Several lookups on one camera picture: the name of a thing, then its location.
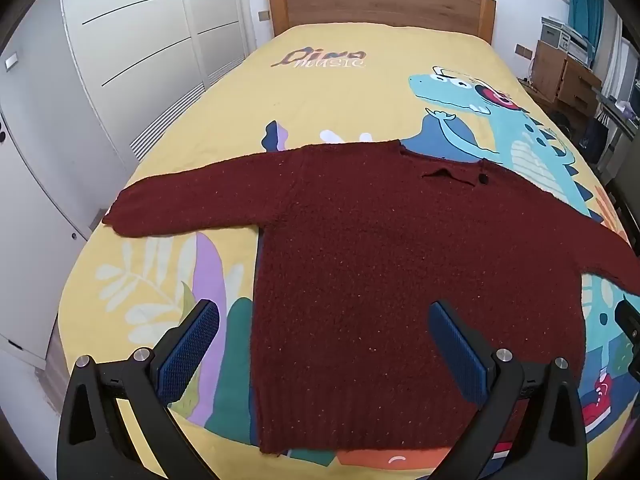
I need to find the dark red knit sweater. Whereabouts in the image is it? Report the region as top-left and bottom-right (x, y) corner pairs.
(102, 141), (640, 457)

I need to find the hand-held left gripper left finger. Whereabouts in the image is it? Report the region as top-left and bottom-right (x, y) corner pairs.
(56, 299), (221, 480)

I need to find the yellow dinosaur print bedsheet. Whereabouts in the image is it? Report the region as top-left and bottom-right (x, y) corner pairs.
(57, 22), (640, 480)

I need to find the grey desk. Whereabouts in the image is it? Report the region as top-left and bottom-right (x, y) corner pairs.
(594, 85), (640, 183)

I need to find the wooden headboard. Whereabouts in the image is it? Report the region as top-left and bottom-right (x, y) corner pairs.
(267, 0), (497, 46)

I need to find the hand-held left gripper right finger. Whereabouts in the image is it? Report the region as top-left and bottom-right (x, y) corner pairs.
(425, 301), (589, 480)

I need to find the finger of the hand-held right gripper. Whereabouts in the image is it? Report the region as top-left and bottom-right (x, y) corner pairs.
(614, 297), (640, 347)

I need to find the wooden drawer cabinet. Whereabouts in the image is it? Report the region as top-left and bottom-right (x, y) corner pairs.
(530, 40), (603, 117)

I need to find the teal curtain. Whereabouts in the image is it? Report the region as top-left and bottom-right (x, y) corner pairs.
(567, 0), (607, 57)

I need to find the white wardrobe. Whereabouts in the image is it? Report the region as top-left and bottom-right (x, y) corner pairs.
(0, 0), (251, 361)

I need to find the grey printer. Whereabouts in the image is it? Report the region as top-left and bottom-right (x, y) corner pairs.
(540, 16), (596, 66)

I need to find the black bag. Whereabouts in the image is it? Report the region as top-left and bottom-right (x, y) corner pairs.
(579, 116), (612, 162)

